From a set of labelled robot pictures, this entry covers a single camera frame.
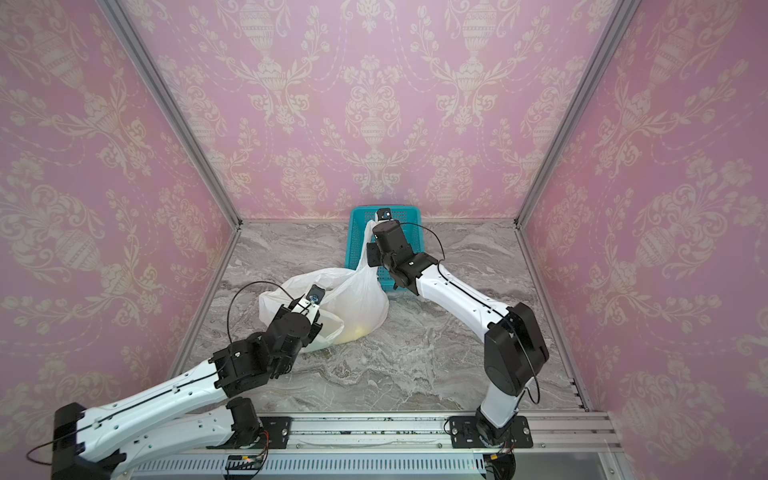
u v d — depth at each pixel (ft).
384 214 2.37
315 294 2.00
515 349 1.46
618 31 2.32
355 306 2.70
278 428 2.45
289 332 1.70
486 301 1.62
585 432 2.51
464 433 2.40
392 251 2.05
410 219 3.69
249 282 3.44
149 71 2.57
